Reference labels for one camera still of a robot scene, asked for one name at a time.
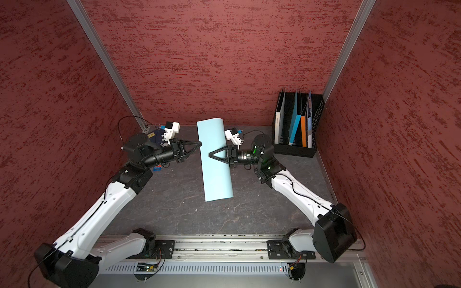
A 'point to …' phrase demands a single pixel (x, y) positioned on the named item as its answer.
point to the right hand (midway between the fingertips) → (211, 162)
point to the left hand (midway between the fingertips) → (200, 148)
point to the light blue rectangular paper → (216, 176)
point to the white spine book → (278, 117)
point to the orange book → (304, 131)
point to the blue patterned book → (309, 114)
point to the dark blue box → (157, 138)
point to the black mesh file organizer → (296, 149)
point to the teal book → (295, 122)
